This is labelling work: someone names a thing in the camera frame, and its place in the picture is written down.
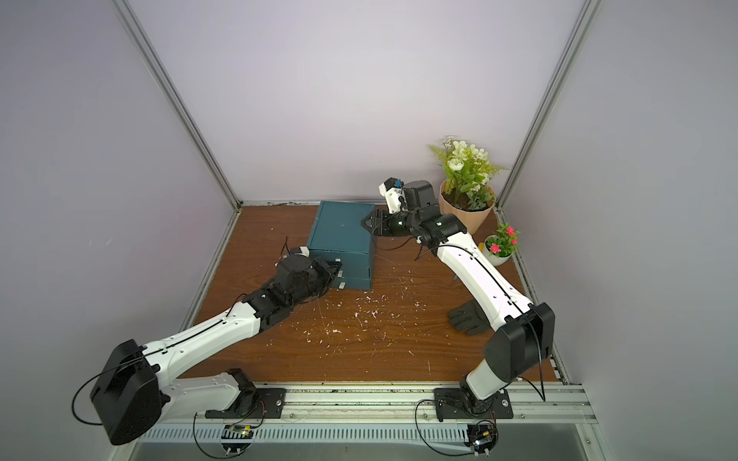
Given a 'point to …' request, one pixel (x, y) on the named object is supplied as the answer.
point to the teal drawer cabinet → (337, 233)
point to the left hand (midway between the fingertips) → (349, 263)
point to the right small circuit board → (481, 438)
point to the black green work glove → (469, 318)
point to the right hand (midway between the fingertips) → (368, 215)
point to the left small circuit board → (236, 439)
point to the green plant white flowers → (466, 171)
